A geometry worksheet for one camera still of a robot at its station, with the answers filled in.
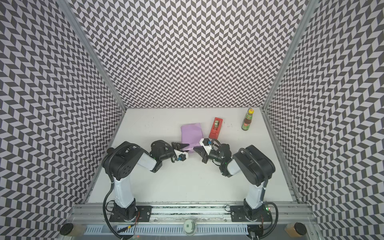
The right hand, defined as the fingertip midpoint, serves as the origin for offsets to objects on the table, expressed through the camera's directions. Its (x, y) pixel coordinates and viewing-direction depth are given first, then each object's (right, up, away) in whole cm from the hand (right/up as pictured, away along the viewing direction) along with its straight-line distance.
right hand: (194, 152), depth 86 cm
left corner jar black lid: (-51, -26, -27) cm, 63 cm away
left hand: (-4, +4, +6) cm, 8 cm away
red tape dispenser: (+14, +13, +13) cm, 23 cm away
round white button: (-1, -26, -25) cm, 36 cm away
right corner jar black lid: (+46, -28, -24) cm, 59 cm away
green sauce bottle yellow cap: (+35, +17, +14) cm, 42 cm away
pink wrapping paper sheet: (-2, +9, +10) cm, 14 cm away
